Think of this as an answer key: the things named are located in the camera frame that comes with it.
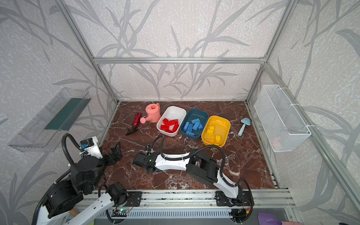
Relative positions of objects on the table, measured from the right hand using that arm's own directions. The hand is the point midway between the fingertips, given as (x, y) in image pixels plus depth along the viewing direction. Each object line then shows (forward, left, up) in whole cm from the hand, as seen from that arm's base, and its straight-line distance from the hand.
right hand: (153, 160), depth 87 cm
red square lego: (+29, -5, +3) cm, 29 cm away
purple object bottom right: (-29, -61, +1) cm, 68 cm away
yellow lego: (+24, -39, +1) cm, 46 cm away
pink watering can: (+31, +2, +8) cm, 32 cm away
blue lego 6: (+20, -24, 0) cm, 31 cm away
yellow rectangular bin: (+22, -42, -1) cm, 47 cm away
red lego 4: (+21, -8, +1) cm, 23 cm away
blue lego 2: (+25, -31, 0) cm, 40 cm away
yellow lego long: (+13, -37, +1) cm, 39 cm away
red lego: (+27, -7, +2) cm, 28 cm away
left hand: (-1, +11, +28) cm, 30 cm away
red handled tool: (+30, +17, +2) cm, 35 cm away
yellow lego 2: (+20, -38, +1) cm, 43 cm away
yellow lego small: (+12, -41, 0) cm, 43 cm away
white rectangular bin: (+31, -8, +1) cm, 32 cm away
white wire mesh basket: (+2, -66, +33) cm, 74 cm away
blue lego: (+31, -27, -1) cm, 41 cm away
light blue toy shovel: (+30, -65, 0) cm, 72 cm away
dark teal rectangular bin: (+36, -25, +1) cm, 44 cm away
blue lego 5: (+25, -20, +1) cm, 32 cm away
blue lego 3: (+27, -28, +2) cm, 39 cm away
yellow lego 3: (+16, -43, +1) cm, 46 cm away
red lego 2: (+24, -13, +1) cm, 28 cm away
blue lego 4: (+25, -23, 0) cm, 34 cm away
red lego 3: (+25, -4, 0) cm, 25 cm away
